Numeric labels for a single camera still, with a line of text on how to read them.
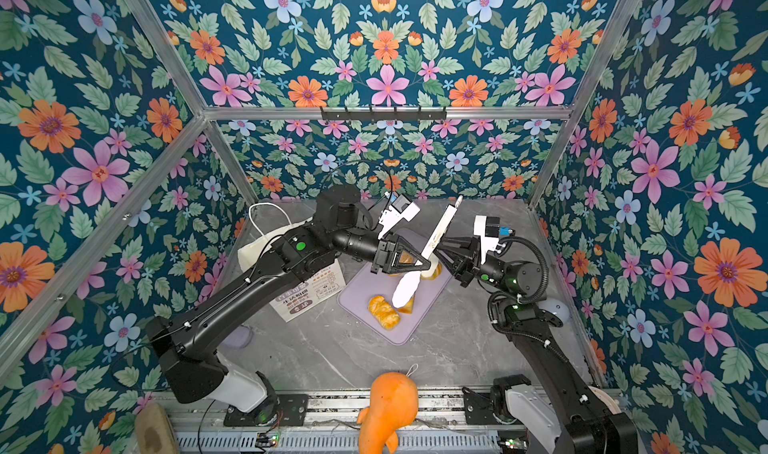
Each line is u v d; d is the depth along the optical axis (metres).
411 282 0.55
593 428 0.41
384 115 0.92
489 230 0.53
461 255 0.57
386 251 0.50
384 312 0.86
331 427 0.72
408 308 0.86
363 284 0.97
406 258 0.53
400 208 0.52
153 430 0.69
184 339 0.40
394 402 0.68
